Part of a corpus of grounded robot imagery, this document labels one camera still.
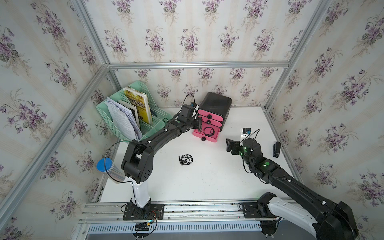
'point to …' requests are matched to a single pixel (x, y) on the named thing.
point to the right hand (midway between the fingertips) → (235, 139)
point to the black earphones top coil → (185, 159)
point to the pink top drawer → (210, 115)
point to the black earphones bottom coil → (208, 131)
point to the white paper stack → (124, 118)
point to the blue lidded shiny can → (105, 165)
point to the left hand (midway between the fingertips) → (202, 122)
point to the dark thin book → (133, 109)
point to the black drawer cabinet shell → (217, 104)
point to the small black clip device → (276, 149)
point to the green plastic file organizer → (159, 115)
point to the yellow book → (140, 99)
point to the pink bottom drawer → (213, 138)
